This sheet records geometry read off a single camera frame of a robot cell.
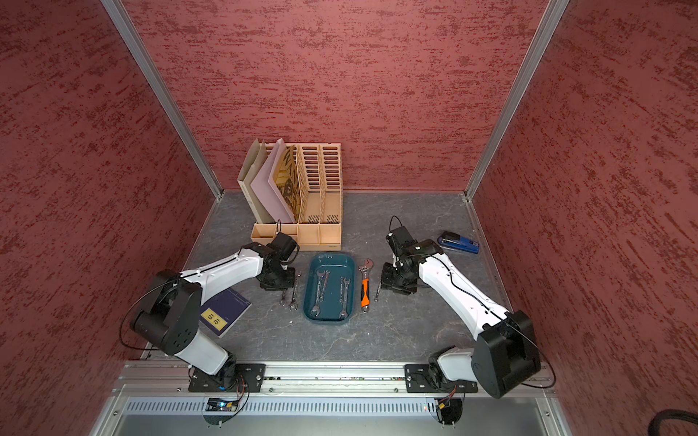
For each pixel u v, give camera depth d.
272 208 0.93
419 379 0.74
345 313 0.85
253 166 0.87
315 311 0.85
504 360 0.41
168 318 0.45
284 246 0.74
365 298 0.89
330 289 0.90
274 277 0.76
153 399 0.71
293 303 0.88
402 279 0.68
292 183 1.02
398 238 0.66
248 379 0.74
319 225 0.98
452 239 1.03
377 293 0.92
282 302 0.86
